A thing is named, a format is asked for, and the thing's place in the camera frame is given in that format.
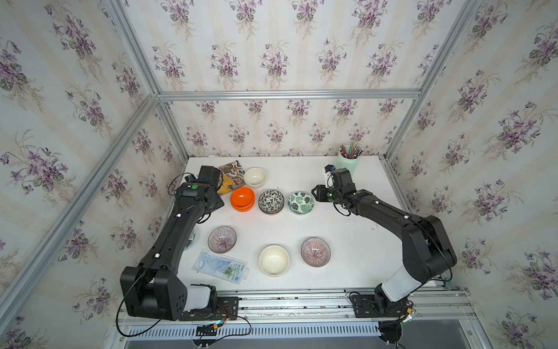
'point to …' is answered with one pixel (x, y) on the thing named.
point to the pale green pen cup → (348, 158)
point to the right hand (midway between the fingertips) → (317, 190)
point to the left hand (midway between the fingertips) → (211, 207)
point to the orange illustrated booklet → (232, 177)
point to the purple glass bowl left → (221, 239)
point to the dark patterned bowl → (271, 201)
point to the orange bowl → (242, 199)
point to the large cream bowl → (274, 260)
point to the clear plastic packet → (221, 266)
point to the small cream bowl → (255, 177)
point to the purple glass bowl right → (315, 252)
